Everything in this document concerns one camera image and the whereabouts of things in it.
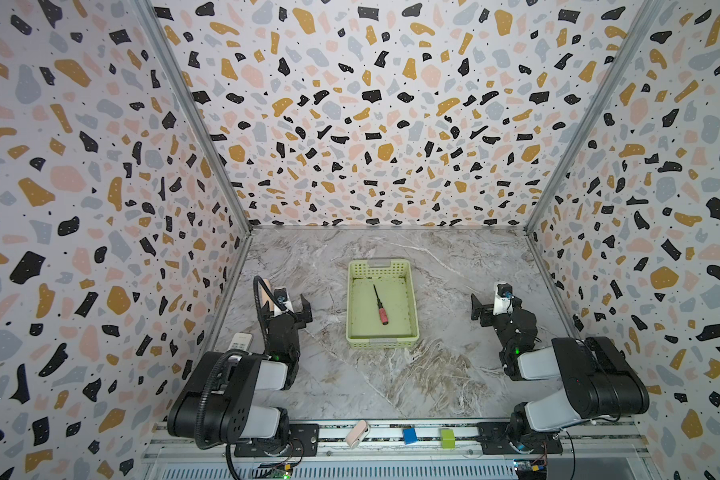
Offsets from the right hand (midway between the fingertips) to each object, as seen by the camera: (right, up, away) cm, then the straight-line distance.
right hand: (488, 287), depth 90 cm
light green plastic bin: (-27, 0, +17) cm, 32 cm away
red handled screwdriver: (-32, -8, +8) cm, 34 cm away
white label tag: (-74, -16, 0) cm, 76 cm away
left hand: (-61, -2, -3) cm, 61 cm away
